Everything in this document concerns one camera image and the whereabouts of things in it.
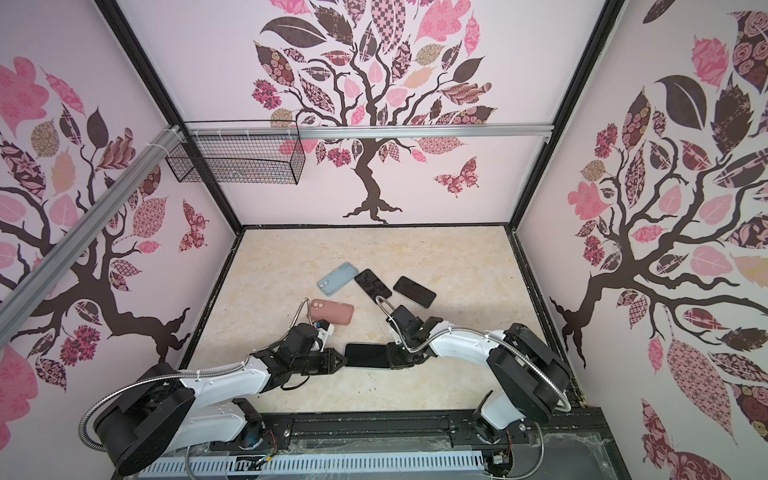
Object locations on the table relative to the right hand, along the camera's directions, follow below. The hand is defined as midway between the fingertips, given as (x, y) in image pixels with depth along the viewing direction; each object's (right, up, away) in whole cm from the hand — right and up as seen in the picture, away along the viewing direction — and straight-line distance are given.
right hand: (390, 363), depth 85 cm
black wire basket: (-64, +72, +37) cm, 103 cm away
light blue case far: (-20, +23, +19) cm, 36 cm away
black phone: (+8, +19, +15) cm, 26 cm away
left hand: (-13, -1, -1) cm, 13 cm away
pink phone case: (-19, +13, +10) cm, 25 cm away
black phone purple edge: (-6, +21, +15) cm, 27 cm away
